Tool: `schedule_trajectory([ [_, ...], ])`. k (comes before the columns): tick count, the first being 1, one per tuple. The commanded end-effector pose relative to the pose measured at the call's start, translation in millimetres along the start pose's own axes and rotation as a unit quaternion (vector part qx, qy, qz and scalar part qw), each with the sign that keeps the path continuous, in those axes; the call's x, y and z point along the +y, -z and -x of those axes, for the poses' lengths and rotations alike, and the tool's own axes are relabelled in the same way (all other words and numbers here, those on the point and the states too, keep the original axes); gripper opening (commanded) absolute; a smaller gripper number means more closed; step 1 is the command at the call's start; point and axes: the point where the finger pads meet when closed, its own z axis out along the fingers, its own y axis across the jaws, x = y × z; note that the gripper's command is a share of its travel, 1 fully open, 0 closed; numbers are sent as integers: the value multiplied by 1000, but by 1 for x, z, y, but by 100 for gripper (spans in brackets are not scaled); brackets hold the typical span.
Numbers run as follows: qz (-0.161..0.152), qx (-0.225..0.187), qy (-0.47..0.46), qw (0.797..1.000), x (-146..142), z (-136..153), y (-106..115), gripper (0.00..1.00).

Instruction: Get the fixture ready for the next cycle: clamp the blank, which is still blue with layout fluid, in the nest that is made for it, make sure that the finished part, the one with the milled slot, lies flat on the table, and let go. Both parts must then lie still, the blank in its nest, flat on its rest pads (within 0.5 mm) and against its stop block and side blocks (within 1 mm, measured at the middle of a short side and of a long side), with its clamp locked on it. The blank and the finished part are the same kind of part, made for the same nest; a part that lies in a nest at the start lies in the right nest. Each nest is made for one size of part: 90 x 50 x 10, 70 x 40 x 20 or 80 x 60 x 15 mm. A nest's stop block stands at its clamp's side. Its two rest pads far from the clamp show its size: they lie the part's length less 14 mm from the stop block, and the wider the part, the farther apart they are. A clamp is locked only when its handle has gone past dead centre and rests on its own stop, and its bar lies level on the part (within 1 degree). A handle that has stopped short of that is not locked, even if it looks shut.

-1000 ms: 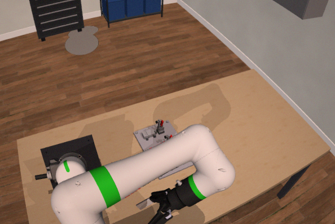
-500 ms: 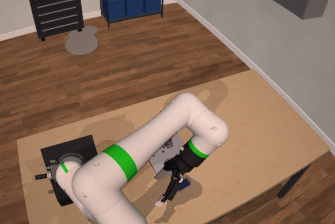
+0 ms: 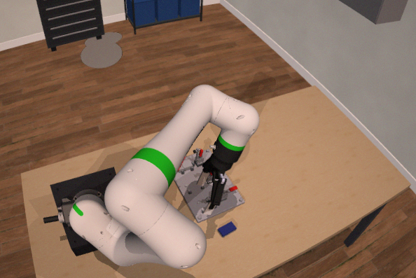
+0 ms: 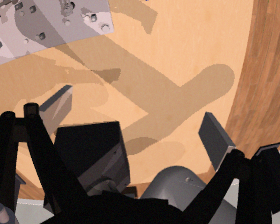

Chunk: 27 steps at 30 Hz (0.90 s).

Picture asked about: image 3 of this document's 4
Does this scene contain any blue rectangular block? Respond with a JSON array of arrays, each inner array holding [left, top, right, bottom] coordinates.
[[218, 221, 237, 238]]

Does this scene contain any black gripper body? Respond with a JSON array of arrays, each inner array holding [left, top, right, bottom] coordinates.
[[211, 154, 233, 179]]

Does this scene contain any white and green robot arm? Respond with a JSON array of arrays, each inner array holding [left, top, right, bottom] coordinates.
[[43, 85, 260, 269]]

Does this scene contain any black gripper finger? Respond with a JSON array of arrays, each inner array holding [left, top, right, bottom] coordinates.
[[197, 154, 214, 186], [203, 169, 227, 215]]

